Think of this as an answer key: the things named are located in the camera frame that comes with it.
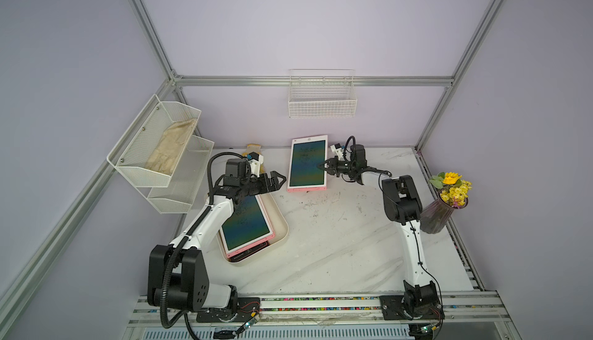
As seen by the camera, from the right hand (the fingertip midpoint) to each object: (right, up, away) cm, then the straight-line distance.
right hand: (318, 167), depth 104 cm
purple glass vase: (+43, -19, -18) cm, 50 cm away
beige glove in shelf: (-54, +3, -27) cm, 61 cm away
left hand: (-17, -6, -20) cm, 27 cm away
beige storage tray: (-18, -22, -10) cm, 30 cm away
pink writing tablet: (-29, -23, -14) cm, 40 cm away
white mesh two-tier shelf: (-58, -11, -15) cm, 61 cm away
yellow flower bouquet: (+42, -8, -30) cm, 53 cm away
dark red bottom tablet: (-27, -32, -20) cm, 46 cm away
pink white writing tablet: (-5, +7, +4) cm, 9 cm away
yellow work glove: (-33, +10, +16) cm, 38 cm away
